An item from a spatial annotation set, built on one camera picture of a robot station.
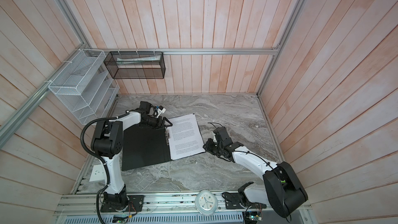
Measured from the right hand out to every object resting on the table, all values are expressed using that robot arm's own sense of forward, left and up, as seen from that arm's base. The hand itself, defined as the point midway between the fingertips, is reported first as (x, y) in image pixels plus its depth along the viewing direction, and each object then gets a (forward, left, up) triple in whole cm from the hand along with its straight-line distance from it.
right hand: (203, 146), depth 87 cm
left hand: (+13, +22, -1) cm, 25 cm away
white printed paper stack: (+9, +12, -6) cm, 16 cm away
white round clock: (-27, -1, -3) cm, 28 cm away
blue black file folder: (0, +35, -2) cm, 35 cm away
